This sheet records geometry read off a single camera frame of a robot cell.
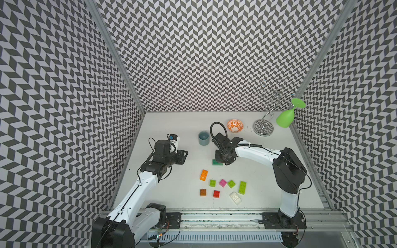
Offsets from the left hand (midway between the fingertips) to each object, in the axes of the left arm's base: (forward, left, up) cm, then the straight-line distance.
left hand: (184, 154), depth 82 cm
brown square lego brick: (-16, -10, -12) cm, 22 cm away
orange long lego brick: (-7, -10, -12) cm, 17 cm away
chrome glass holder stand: (+46, -60, +7) cm, 76 cm away
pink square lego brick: (-12, -21, -12) cm, 26 cm away
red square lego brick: (-17, -17, -12) cm, 27 cm away
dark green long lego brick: (0, -16, -12) cm, 20 cm away
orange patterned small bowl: (+29, -32, -11) cm, 44 cm away
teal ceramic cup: (+16, -10, -9) cm, 21 cm away
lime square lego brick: (-11, -15, -13) cm, 23 cm away
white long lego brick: (-19, -27, -12) cm, 35 cm away
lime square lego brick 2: (-12, -25, -12) cm, 31 cm away
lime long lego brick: (-14, -31, -12) cm, 36 cm away
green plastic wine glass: (+16, -56, +9) cm, 59 cm away
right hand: (0, -20, -10) cm, 22 cm away
